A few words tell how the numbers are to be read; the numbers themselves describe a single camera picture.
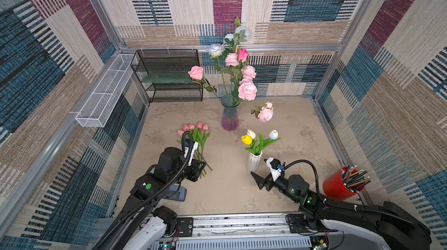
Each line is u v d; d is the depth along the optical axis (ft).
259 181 2.38
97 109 3.06
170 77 3.10
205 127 3.42
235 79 2.62
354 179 2.44
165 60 3.27
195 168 2.01
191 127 3.40
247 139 2.16
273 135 2.21
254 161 2.55
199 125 3.45
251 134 2.25
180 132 3.34
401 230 1.41
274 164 2.17
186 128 3.35
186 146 2.02
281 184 2.30
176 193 2.61
